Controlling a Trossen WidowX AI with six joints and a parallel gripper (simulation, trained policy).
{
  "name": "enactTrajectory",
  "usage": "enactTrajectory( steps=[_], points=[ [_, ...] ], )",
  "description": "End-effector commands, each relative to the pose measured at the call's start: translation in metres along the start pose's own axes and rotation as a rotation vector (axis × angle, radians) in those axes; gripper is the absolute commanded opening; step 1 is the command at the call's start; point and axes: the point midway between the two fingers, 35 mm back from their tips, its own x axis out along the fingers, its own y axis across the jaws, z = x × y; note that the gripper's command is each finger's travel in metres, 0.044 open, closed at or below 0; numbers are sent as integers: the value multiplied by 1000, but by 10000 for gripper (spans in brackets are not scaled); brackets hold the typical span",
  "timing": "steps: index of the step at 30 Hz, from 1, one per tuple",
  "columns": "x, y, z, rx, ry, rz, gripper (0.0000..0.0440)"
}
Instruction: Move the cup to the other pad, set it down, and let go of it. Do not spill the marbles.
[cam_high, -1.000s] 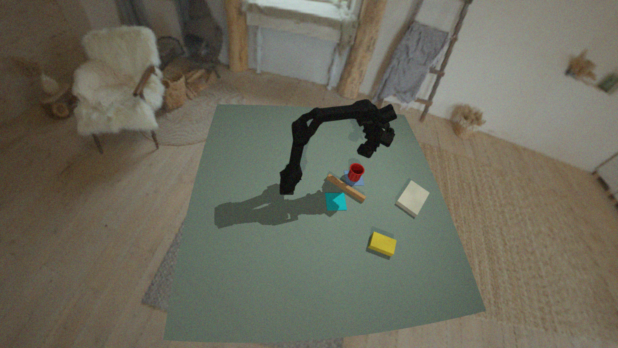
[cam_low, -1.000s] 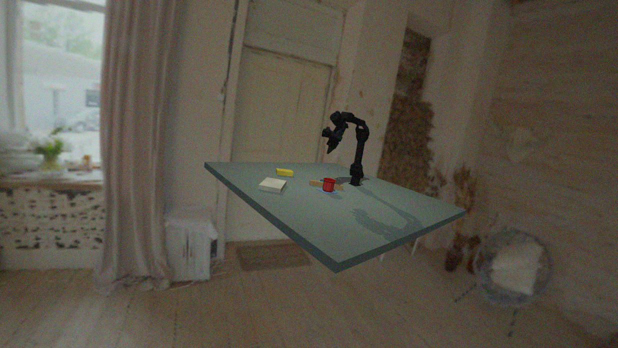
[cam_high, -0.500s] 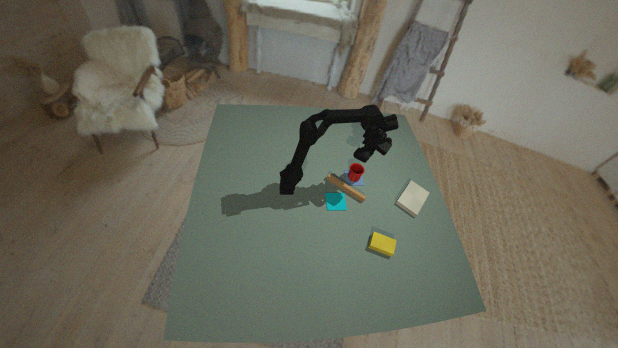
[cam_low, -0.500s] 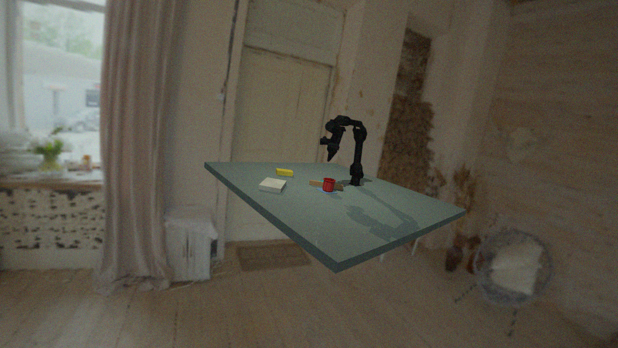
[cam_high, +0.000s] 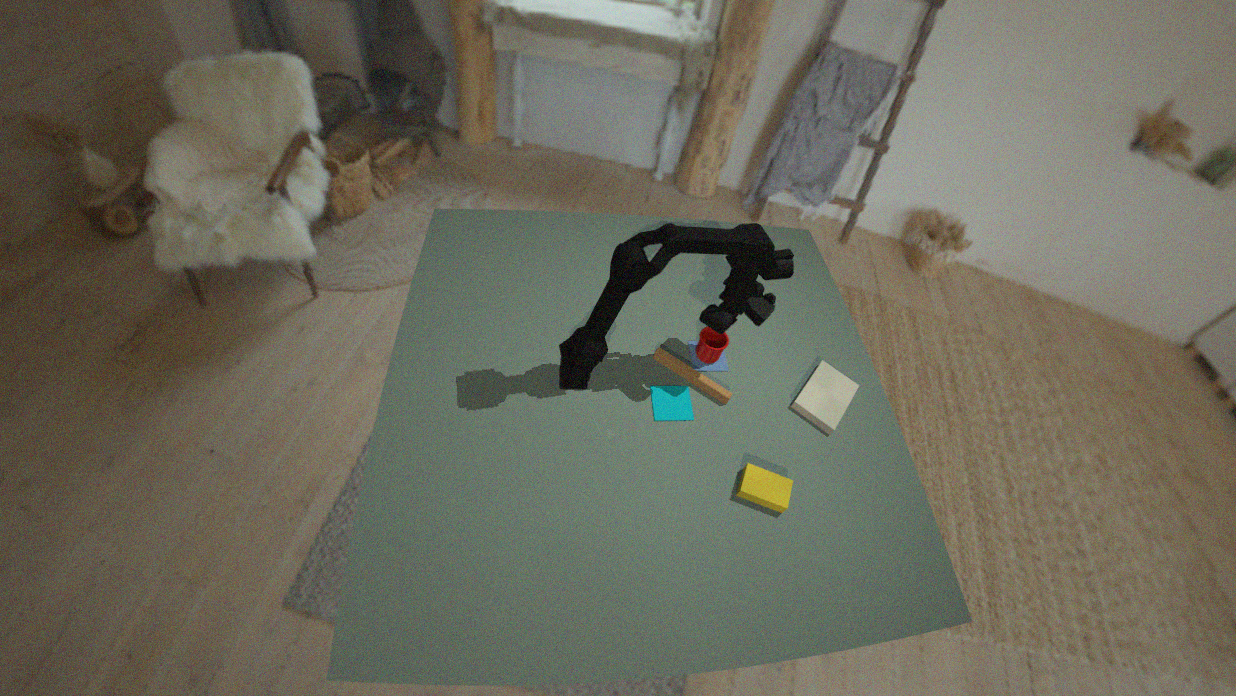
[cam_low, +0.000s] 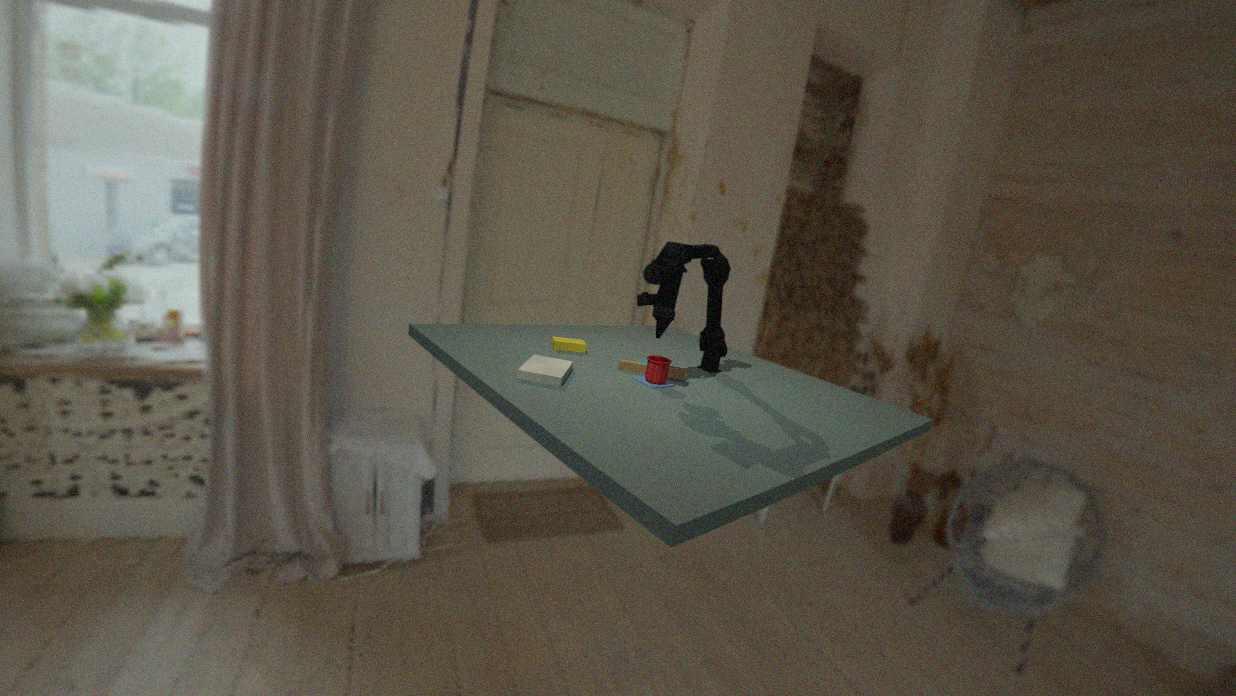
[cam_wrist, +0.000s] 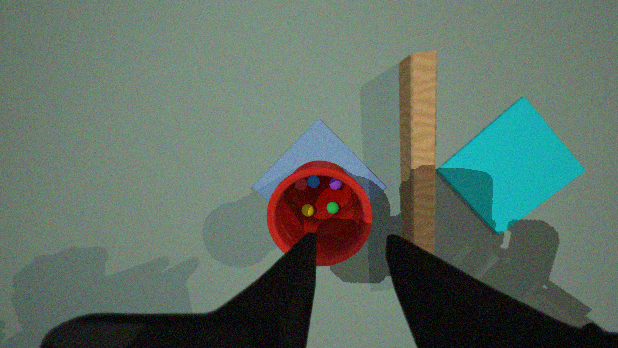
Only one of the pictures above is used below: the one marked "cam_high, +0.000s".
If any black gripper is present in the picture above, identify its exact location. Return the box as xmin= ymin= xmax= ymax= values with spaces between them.
xmin=700 ymin=274 xmax=765 ymax=334

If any yellow rectangular block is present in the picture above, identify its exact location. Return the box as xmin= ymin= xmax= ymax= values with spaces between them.
xmin=735 ymin=464 xmax=794 ymax=513

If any tan wooden bar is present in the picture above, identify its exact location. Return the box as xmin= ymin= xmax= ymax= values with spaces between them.
xmin=653 ymin=347 xmax=733 ymax=404

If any red cup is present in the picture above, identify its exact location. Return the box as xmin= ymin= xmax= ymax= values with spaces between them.
xmin=695 ymin=326 xmax=728 ymax=363

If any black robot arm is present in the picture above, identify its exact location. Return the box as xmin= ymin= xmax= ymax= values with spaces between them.
xmin=559 ymin=223 xmax=794 ymax=389

